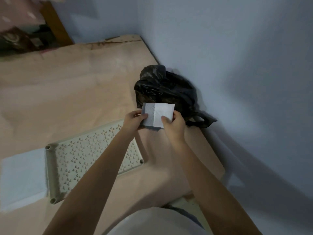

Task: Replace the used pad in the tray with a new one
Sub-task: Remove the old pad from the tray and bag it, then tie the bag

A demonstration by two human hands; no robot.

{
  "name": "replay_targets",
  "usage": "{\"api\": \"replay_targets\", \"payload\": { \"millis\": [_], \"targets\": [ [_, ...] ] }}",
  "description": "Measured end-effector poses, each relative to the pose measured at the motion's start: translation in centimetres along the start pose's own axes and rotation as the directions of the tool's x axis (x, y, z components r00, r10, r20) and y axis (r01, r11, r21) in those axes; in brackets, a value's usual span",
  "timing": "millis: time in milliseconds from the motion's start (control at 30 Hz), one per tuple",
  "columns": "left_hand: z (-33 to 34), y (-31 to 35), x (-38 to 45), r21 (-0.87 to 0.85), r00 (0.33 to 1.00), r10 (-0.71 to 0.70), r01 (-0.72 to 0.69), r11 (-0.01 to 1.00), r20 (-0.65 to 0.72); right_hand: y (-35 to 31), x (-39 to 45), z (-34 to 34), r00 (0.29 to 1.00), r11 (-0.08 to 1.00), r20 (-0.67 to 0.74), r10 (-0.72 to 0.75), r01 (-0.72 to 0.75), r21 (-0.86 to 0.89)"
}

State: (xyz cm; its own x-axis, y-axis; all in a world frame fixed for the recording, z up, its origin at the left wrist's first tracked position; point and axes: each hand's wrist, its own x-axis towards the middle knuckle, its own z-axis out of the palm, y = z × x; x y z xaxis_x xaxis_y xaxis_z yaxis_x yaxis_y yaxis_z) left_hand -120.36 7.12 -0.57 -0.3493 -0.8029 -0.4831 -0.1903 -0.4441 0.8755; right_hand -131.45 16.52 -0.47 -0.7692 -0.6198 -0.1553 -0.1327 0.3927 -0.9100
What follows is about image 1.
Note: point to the person's left hand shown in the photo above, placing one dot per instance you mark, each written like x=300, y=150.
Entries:
x=132, y=123

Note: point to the person's right hand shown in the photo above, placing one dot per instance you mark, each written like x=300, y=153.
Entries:
x=176, y=129

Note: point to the white paper sheet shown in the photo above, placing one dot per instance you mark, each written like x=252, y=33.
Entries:
x=163, y=111

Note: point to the beige plastic tray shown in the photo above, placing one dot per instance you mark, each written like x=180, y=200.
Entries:
x=78, y=156

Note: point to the white pad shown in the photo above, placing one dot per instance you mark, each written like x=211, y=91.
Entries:
x=22, y=178

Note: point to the person's right forearm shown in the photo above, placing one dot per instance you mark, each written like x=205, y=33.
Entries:
x=215, y=198

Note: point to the person's left forearm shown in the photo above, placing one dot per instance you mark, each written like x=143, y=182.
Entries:
x=93, y=188

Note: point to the person's blue jeans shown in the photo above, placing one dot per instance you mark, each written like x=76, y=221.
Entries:
x=188, y=215

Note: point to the person's white shirt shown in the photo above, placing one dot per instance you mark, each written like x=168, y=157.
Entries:
x=156, y=225

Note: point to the black plastic bag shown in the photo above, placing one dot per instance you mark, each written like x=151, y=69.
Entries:
x=161, y=88

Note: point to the pink tablecloth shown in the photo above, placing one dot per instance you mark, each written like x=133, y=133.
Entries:
x=61, y=90

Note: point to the pink polka-dot curtain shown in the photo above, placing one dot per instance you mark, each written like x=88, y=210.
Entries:
x=19, y=12

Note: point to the brown wooden post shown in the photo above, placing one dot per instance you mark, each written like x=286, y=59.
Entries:
x=57, y=24

